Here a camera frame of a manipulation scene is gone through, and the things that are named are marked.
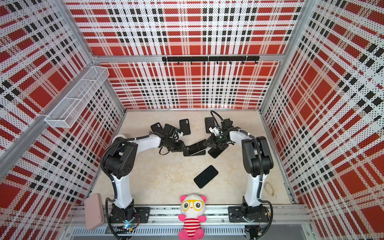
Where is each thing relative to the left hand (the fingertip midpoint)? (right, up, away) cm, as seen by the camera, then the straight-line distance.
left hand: (184, 151), depth 96 cm
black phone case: (-23, +16, +15) cm, 32 cm away
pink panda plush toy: (+7, -22, -27) cm, 35 cm away
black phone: (+17, +19, +17) cm, 30 cm away
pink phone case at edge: (-43, -26, -22) cm, 55 cm away
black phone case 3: (+1, 0, +1) cm, 1 cm away
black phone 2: (+13, -13, -9) cm, 21 cm away
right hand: (+13, +5, -5) cm, 15 cm away
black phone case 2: (-2, +16, +16) cm, 23 cm away
